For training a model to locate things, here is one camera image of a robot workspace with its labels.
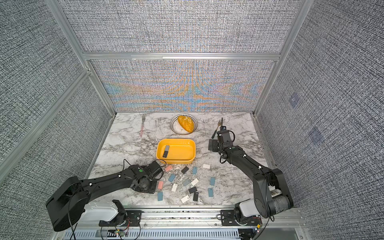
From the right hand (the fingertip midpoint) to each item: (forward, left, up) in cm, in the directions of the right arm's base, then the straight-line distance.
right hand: (218, 138), depth 90 cm
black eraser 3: (-27, +16, -11) cm, 33 cm away
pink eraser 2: (-24, +33, -10) cm, 42 cm away
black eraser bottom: (-30, +14, -10) cm, 35 cm away
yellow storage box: (-2, +26, -12) cm, 29 cm away
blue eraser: (-19, +28, -11) cm, 36 cm away
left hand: (-26, +37, -11) cm, 47 cm away
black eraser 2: (-15, +20, -11) cm, 27 cm away
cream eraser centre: (-22, +14, -11) cm, 29 cm away
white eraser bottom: (-31, +20, -11) cm, 38 cm away
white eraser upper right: (-13, +7, -11) cm, 18 cm away
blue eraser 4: (-28, +6, -10) cm, 30 cm away
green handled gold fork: (+21, -5, -13) cm, 25 cm away
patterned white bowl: (+17, +27, -11) cm, 34 cm away
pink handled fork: (+19, +53, -13) cm, 58 cm away
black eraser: (-2, +33, -11) cm, 35 cm away
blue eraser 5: (-30, +33, -10) cm, 46 cm away
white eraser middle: (-25, +26, -11) cm, 38 cm away
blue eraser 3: (-22, +4, -12) cm, 25 cm away
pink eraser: (-14, +29, -10) cm, 34 cm away
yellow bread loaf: (+17, +19, -5) cm, 26 cm away
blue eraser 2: (-15, +14, -11) cm, 24 cm away
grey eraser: (-22, +19, -11) cm, 32 cm away
